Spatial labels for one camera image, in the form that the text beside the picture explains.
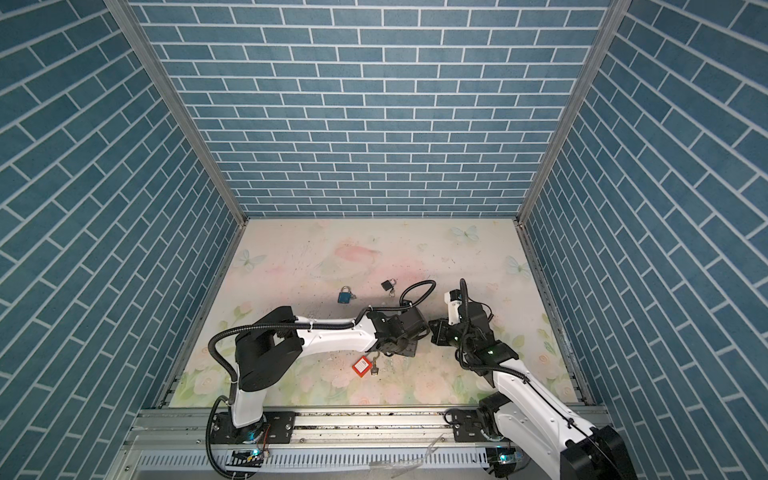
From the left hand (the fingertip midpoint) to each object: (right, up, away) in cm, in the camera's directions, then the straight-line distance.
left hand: (413, 348), depth 87 cm
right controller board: (+20, -21, -17) cm, 34 cm away
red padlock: (-14, -4, -5) cm, 16 cm away
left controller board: (-42, -21, -15) cm, 49 cm away
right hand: (+4, +9, -4) cm, 11 cm away
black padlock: (-8, +17, +14) cm, 24 cm away
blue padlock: (-22, +13, +11) cm, 28 cm away
